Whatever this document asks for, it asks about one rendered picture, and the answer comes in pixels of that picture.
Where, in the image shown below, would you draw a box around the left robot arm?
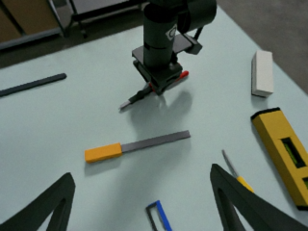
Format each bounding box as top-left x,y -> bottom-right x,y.
143,0 -> 218,48

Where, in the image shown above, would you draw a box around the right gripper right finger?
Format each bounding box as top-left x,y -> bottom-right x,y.
210,164 -> 308,231

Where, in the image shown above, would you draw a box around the yellow-handled screwdriver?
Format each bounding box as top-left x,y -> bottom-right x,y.
223,152 -> 255,193

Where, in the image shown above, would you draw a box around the blue-handled t-handle hex key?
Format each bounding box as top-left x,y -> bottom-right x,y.
145,200 -> 172,231

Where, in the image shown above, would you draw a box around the red-handled pliers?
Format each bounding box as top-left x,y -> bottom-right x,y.
121,70 -> 189,108

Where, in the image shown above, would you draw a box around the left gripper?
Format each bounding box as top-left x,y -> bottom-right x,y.
132,33 -> 203,96

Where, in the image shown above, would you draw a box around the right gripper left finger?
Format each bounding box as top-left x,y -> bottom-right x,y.
0,172 -> 76,231

